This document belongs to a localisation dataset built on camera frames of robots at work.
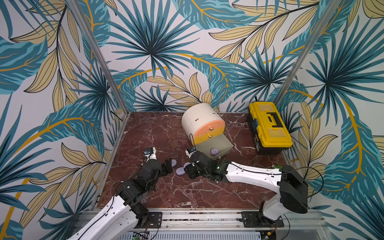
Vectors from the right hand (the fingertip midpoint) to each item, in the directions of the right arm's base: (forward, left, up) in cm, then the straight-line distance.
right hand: (187, 166), depth 80 cm
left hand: (0, +12, +4) cm, 13 cm away
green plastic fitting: (+4, -55, -11) cm, 57 cm away
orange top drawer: (+19, -13, +10) cm, 25 cm away
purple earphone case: (+7, +9, -9) cm, 15 cm away
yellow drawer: (+15, -7, +4) cm, 17 cm away
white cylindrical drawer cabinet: (+21, -9, +13) cm, 26 cm away
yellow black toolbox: (+17, -49, +5) cm, 52 cm away
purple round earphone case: (+13, -17, -8) cm, 23 cm away
